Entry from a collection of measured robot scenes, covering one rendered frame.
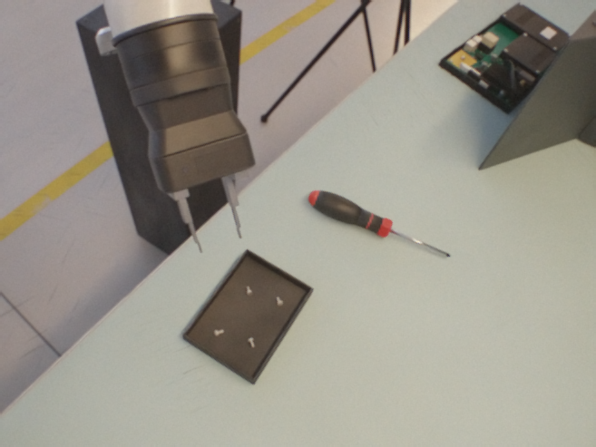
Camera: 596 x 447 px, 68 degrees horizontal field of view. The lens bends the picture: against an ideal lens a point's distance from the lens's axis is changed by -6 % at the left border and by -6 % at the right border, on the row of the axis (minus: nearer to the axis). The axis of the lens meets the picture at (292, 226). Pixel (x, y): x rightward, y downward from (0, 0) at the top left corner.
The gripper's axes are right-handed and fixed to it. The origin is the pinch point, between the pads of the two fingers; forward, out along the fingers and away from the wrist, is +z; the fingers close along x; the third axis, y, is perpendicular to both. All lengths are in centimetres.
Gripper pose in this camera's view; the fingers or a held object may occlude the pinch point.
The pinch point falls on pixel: (220, 244)
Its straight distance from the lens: 41.6
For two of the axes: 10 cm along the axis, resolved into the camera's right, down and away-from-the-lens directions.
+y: 4.0, 2.0, -8.9
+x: 8.9, -3.3, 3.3
